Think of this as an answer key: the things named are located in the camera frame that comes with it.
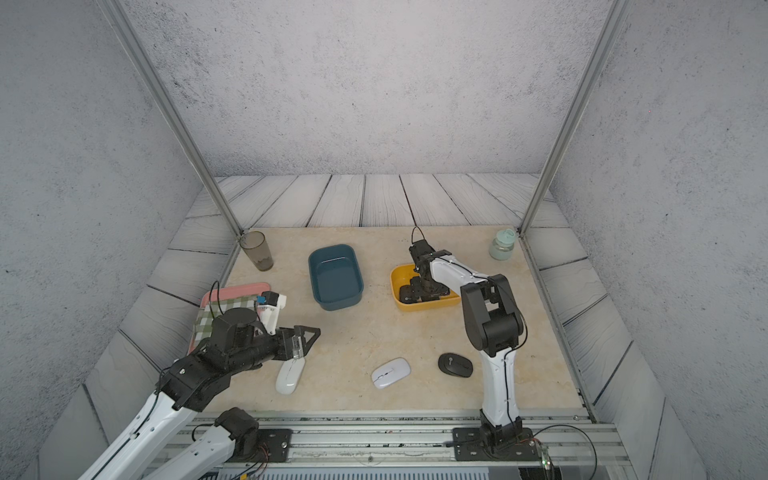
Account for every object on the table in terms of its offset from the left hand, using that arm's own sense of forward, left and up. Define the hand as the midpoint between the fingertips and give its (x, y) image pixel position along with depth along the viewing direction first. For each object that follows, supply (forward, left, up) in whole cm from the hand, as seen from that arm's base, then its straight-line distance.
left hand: (312, 334), depth 71 cm
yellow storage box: (+31, -23, -19) cm, 42 cm away
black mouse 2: (+22, -24, -18) cm, 37 cm away
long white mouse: (-3, +10, -18) cm, 21 cm away
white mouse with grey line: (-3, -18, -18) cm, 26 cm away
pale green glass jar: (+39, -59, -15) cm, 72 cm away
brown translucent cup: (+39, +28, -10) cm, 49 cm away
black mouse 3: (+17, -31, -8) cm, 36 cm away
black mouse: (-1, -36, -18) cm, 40 cm away
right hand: (+23, -32, -17) cm, 43 cm away
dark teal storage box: (+31, 0, -18) cm, 36 cm away
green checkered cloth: (+18, +38, -18) cm, 46 cm away
